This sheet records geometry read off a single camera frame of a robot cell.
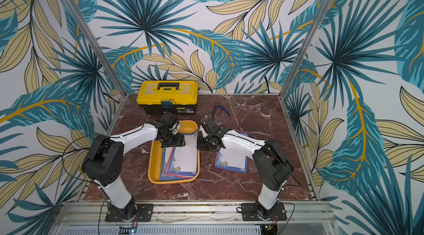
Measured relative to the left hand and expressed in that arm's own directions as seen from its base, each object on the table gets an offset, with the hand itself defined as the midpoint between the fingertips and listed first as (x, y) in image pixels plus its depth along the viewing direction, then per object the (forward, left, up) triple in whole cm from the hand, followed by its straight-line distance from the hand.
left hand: (179, 145), depth 91 cm
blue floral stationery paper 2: (-6, -26, -4) cm, 27 cm away
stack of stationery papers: (-10, +4, -2) cm, 11 cm away
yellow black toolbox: (+25, +17, +11) cm, 32 cm away
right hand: (-2, -10, +3) cm, 10 cm away
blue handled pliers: (+31, -20, -2) cm, 37 cm away
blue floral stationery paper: (-7, -5, -4) cm, 9 cm away
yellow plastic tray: (+14, -2, -1) cm, 14 cm away
